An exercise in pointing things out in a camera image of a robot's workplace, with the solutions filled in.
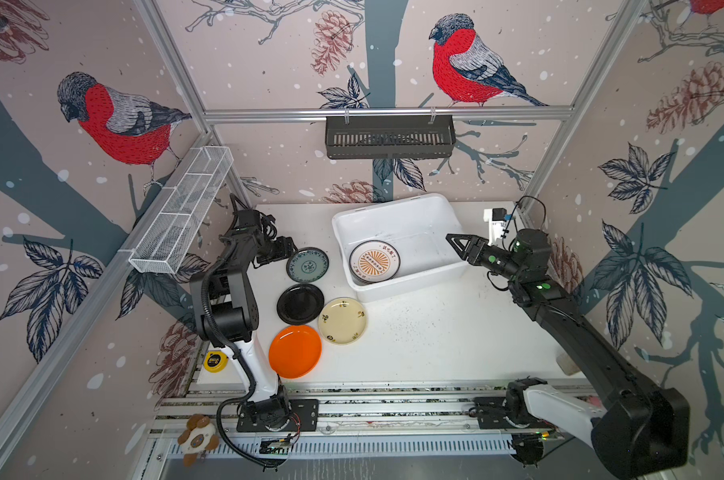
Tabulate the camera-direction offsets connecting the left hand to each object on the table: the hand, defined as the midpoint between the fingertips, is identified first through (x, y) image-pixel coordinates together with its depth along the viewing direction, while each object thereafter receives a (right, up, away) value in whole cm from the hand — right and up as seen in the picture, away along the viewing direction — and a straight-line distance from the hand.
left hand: (285, 250), depth 96 cm
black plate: (+4, -18, +2) cm, 19 cm away
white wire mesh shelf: (-22, +3, -25) cm, 33 cm away
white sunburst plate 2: (+27, -10, -1) cm, 29 cm away
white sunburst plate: (+29, -4, +6) cm, 30 cm away
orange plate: (+6, -28, -12) cm, 31 cm away
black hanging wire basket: (+22, +41, +11) cm, 48 cm away
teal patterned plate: (+6, -6, +8) cm, 11 cm away
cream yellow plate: (+19, -22, -5) cm, 29 cm away
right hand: (+48, +4, -22) cm, 53 cm away
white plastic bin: (+46, +8, +17) cm, 50 cm away
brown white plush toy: (-12, -42, -28) cm, 52 cm away
